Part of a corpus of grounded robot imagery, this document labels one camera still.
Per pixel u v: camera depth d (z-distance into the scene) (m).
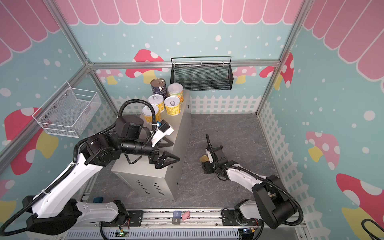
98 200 0.79
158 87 0.71
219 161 0.69
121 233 0.73
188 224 0.73
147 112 0.67
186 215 0.74
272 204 0.42
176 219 0.73
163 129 0.49
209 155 0.74
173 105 0.68
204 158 0.91
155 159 0.49
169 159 0.49
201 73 0.96
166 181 0.56
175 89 0.72
